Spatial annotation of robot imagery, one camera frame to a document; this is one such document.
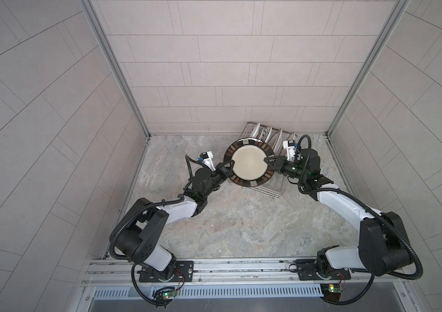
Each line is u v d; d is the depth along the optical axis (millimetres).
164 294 648
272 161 763
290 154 742
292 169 706
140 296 651
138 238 428
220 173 725
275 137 877
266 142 911
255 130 933
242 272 723
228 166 786
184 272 706
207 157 754
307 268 709
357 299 652
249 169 776
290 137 1002
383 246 408
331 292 679
